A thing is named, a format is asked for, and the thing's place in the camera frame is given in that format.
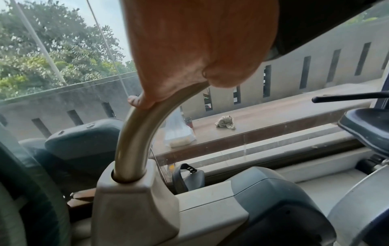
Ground person's left hand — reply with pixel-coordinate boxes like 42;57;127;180
121;0;281;110

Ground grey exercise bike frame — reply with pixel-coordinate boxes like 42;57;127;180
90;80;389;246

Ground black bike seat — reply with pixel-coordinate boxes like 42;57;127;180
337;107;389;158

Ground crumpled grey cloth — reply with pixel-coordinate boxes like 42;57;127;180
214;115;237;131

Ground clear plastic bag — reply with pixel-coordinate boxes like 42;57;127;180
164;111;197;148

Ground brown outdoor ledge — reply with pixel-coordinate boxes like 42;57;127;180
151;79;385;167

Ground green trees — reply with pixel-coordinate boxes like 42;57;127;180
0;0;138;101

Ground dark grey cushioned chair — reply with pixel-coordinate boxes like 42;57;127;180
18;117;126;195

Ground dark framed glass window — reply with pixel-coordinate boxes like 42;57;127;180
0;0;389;186

